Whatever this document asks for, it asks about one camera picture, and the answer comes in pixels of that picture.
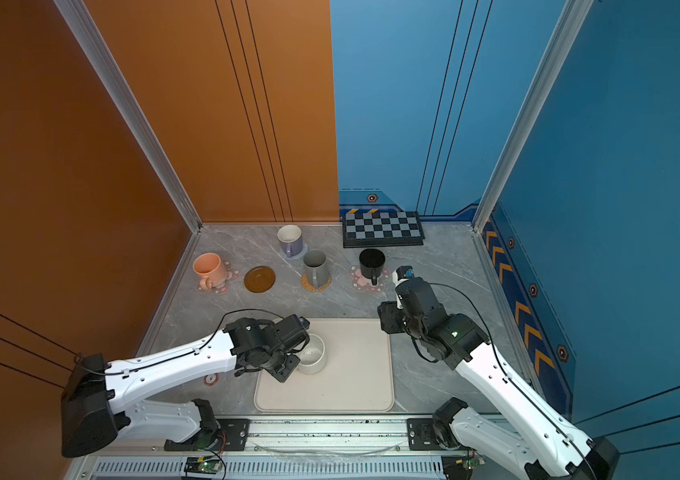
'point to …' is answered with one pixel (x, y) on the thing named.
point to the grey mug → (316, 268)
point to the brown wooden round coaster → (259, 279)
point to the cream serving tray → (357, 375)
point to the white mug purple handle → (291, 238)
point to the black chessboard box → (381, 228)
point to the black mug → (372, 263)
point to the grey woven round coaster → (305, 250)
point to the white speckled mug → (313, 356)
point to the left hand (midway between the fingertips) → (289, 362)
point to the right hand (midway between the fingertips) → (383, 309)
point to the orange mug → (211, 270)
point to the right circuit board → (472, 461)
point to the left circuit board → (202, 464)
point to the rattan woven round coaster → (306, 284)
